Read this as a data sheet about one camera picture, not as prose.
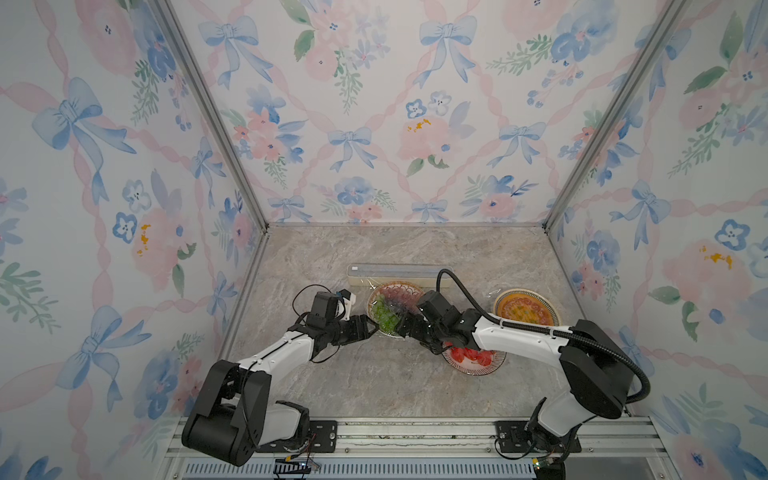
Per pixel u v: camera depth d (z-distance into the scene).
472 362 0.84
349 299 0.83
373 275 0.98
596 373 0.44
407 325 0.78
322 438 0.75
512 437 0.73
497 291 1.00
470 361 0.84
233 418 0.41
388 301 0.95
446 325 0.66
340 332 0.75
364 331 0.78
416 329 0.76
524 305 0.96
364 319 0.80
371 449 0.73
